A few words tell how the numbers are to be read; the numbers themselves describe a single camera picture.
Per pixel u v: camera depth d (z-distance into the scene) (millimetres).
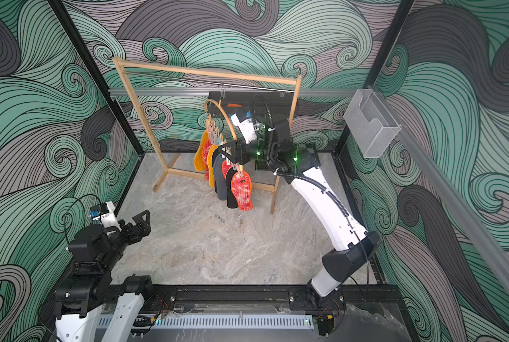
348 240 404
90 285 428
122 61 658
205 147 899
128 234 572
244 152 558
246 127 559
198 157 955
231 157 587
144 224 598
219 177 870
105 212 549
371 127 760
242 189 760
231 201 816
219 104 683
